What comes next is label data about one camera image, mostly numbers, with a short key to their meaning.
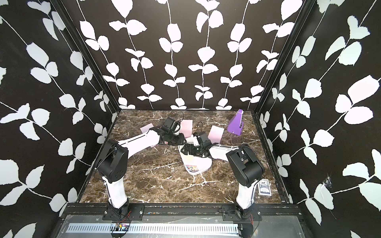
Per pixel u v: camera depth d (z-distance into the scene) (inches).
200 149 29.4
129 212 28.3
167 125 29.4
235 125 41.0
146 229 27.6
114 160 19.3
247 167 19.5
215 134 42.7
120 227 27.6
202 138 30.1
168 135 28.1
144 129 42.5
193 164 34.0
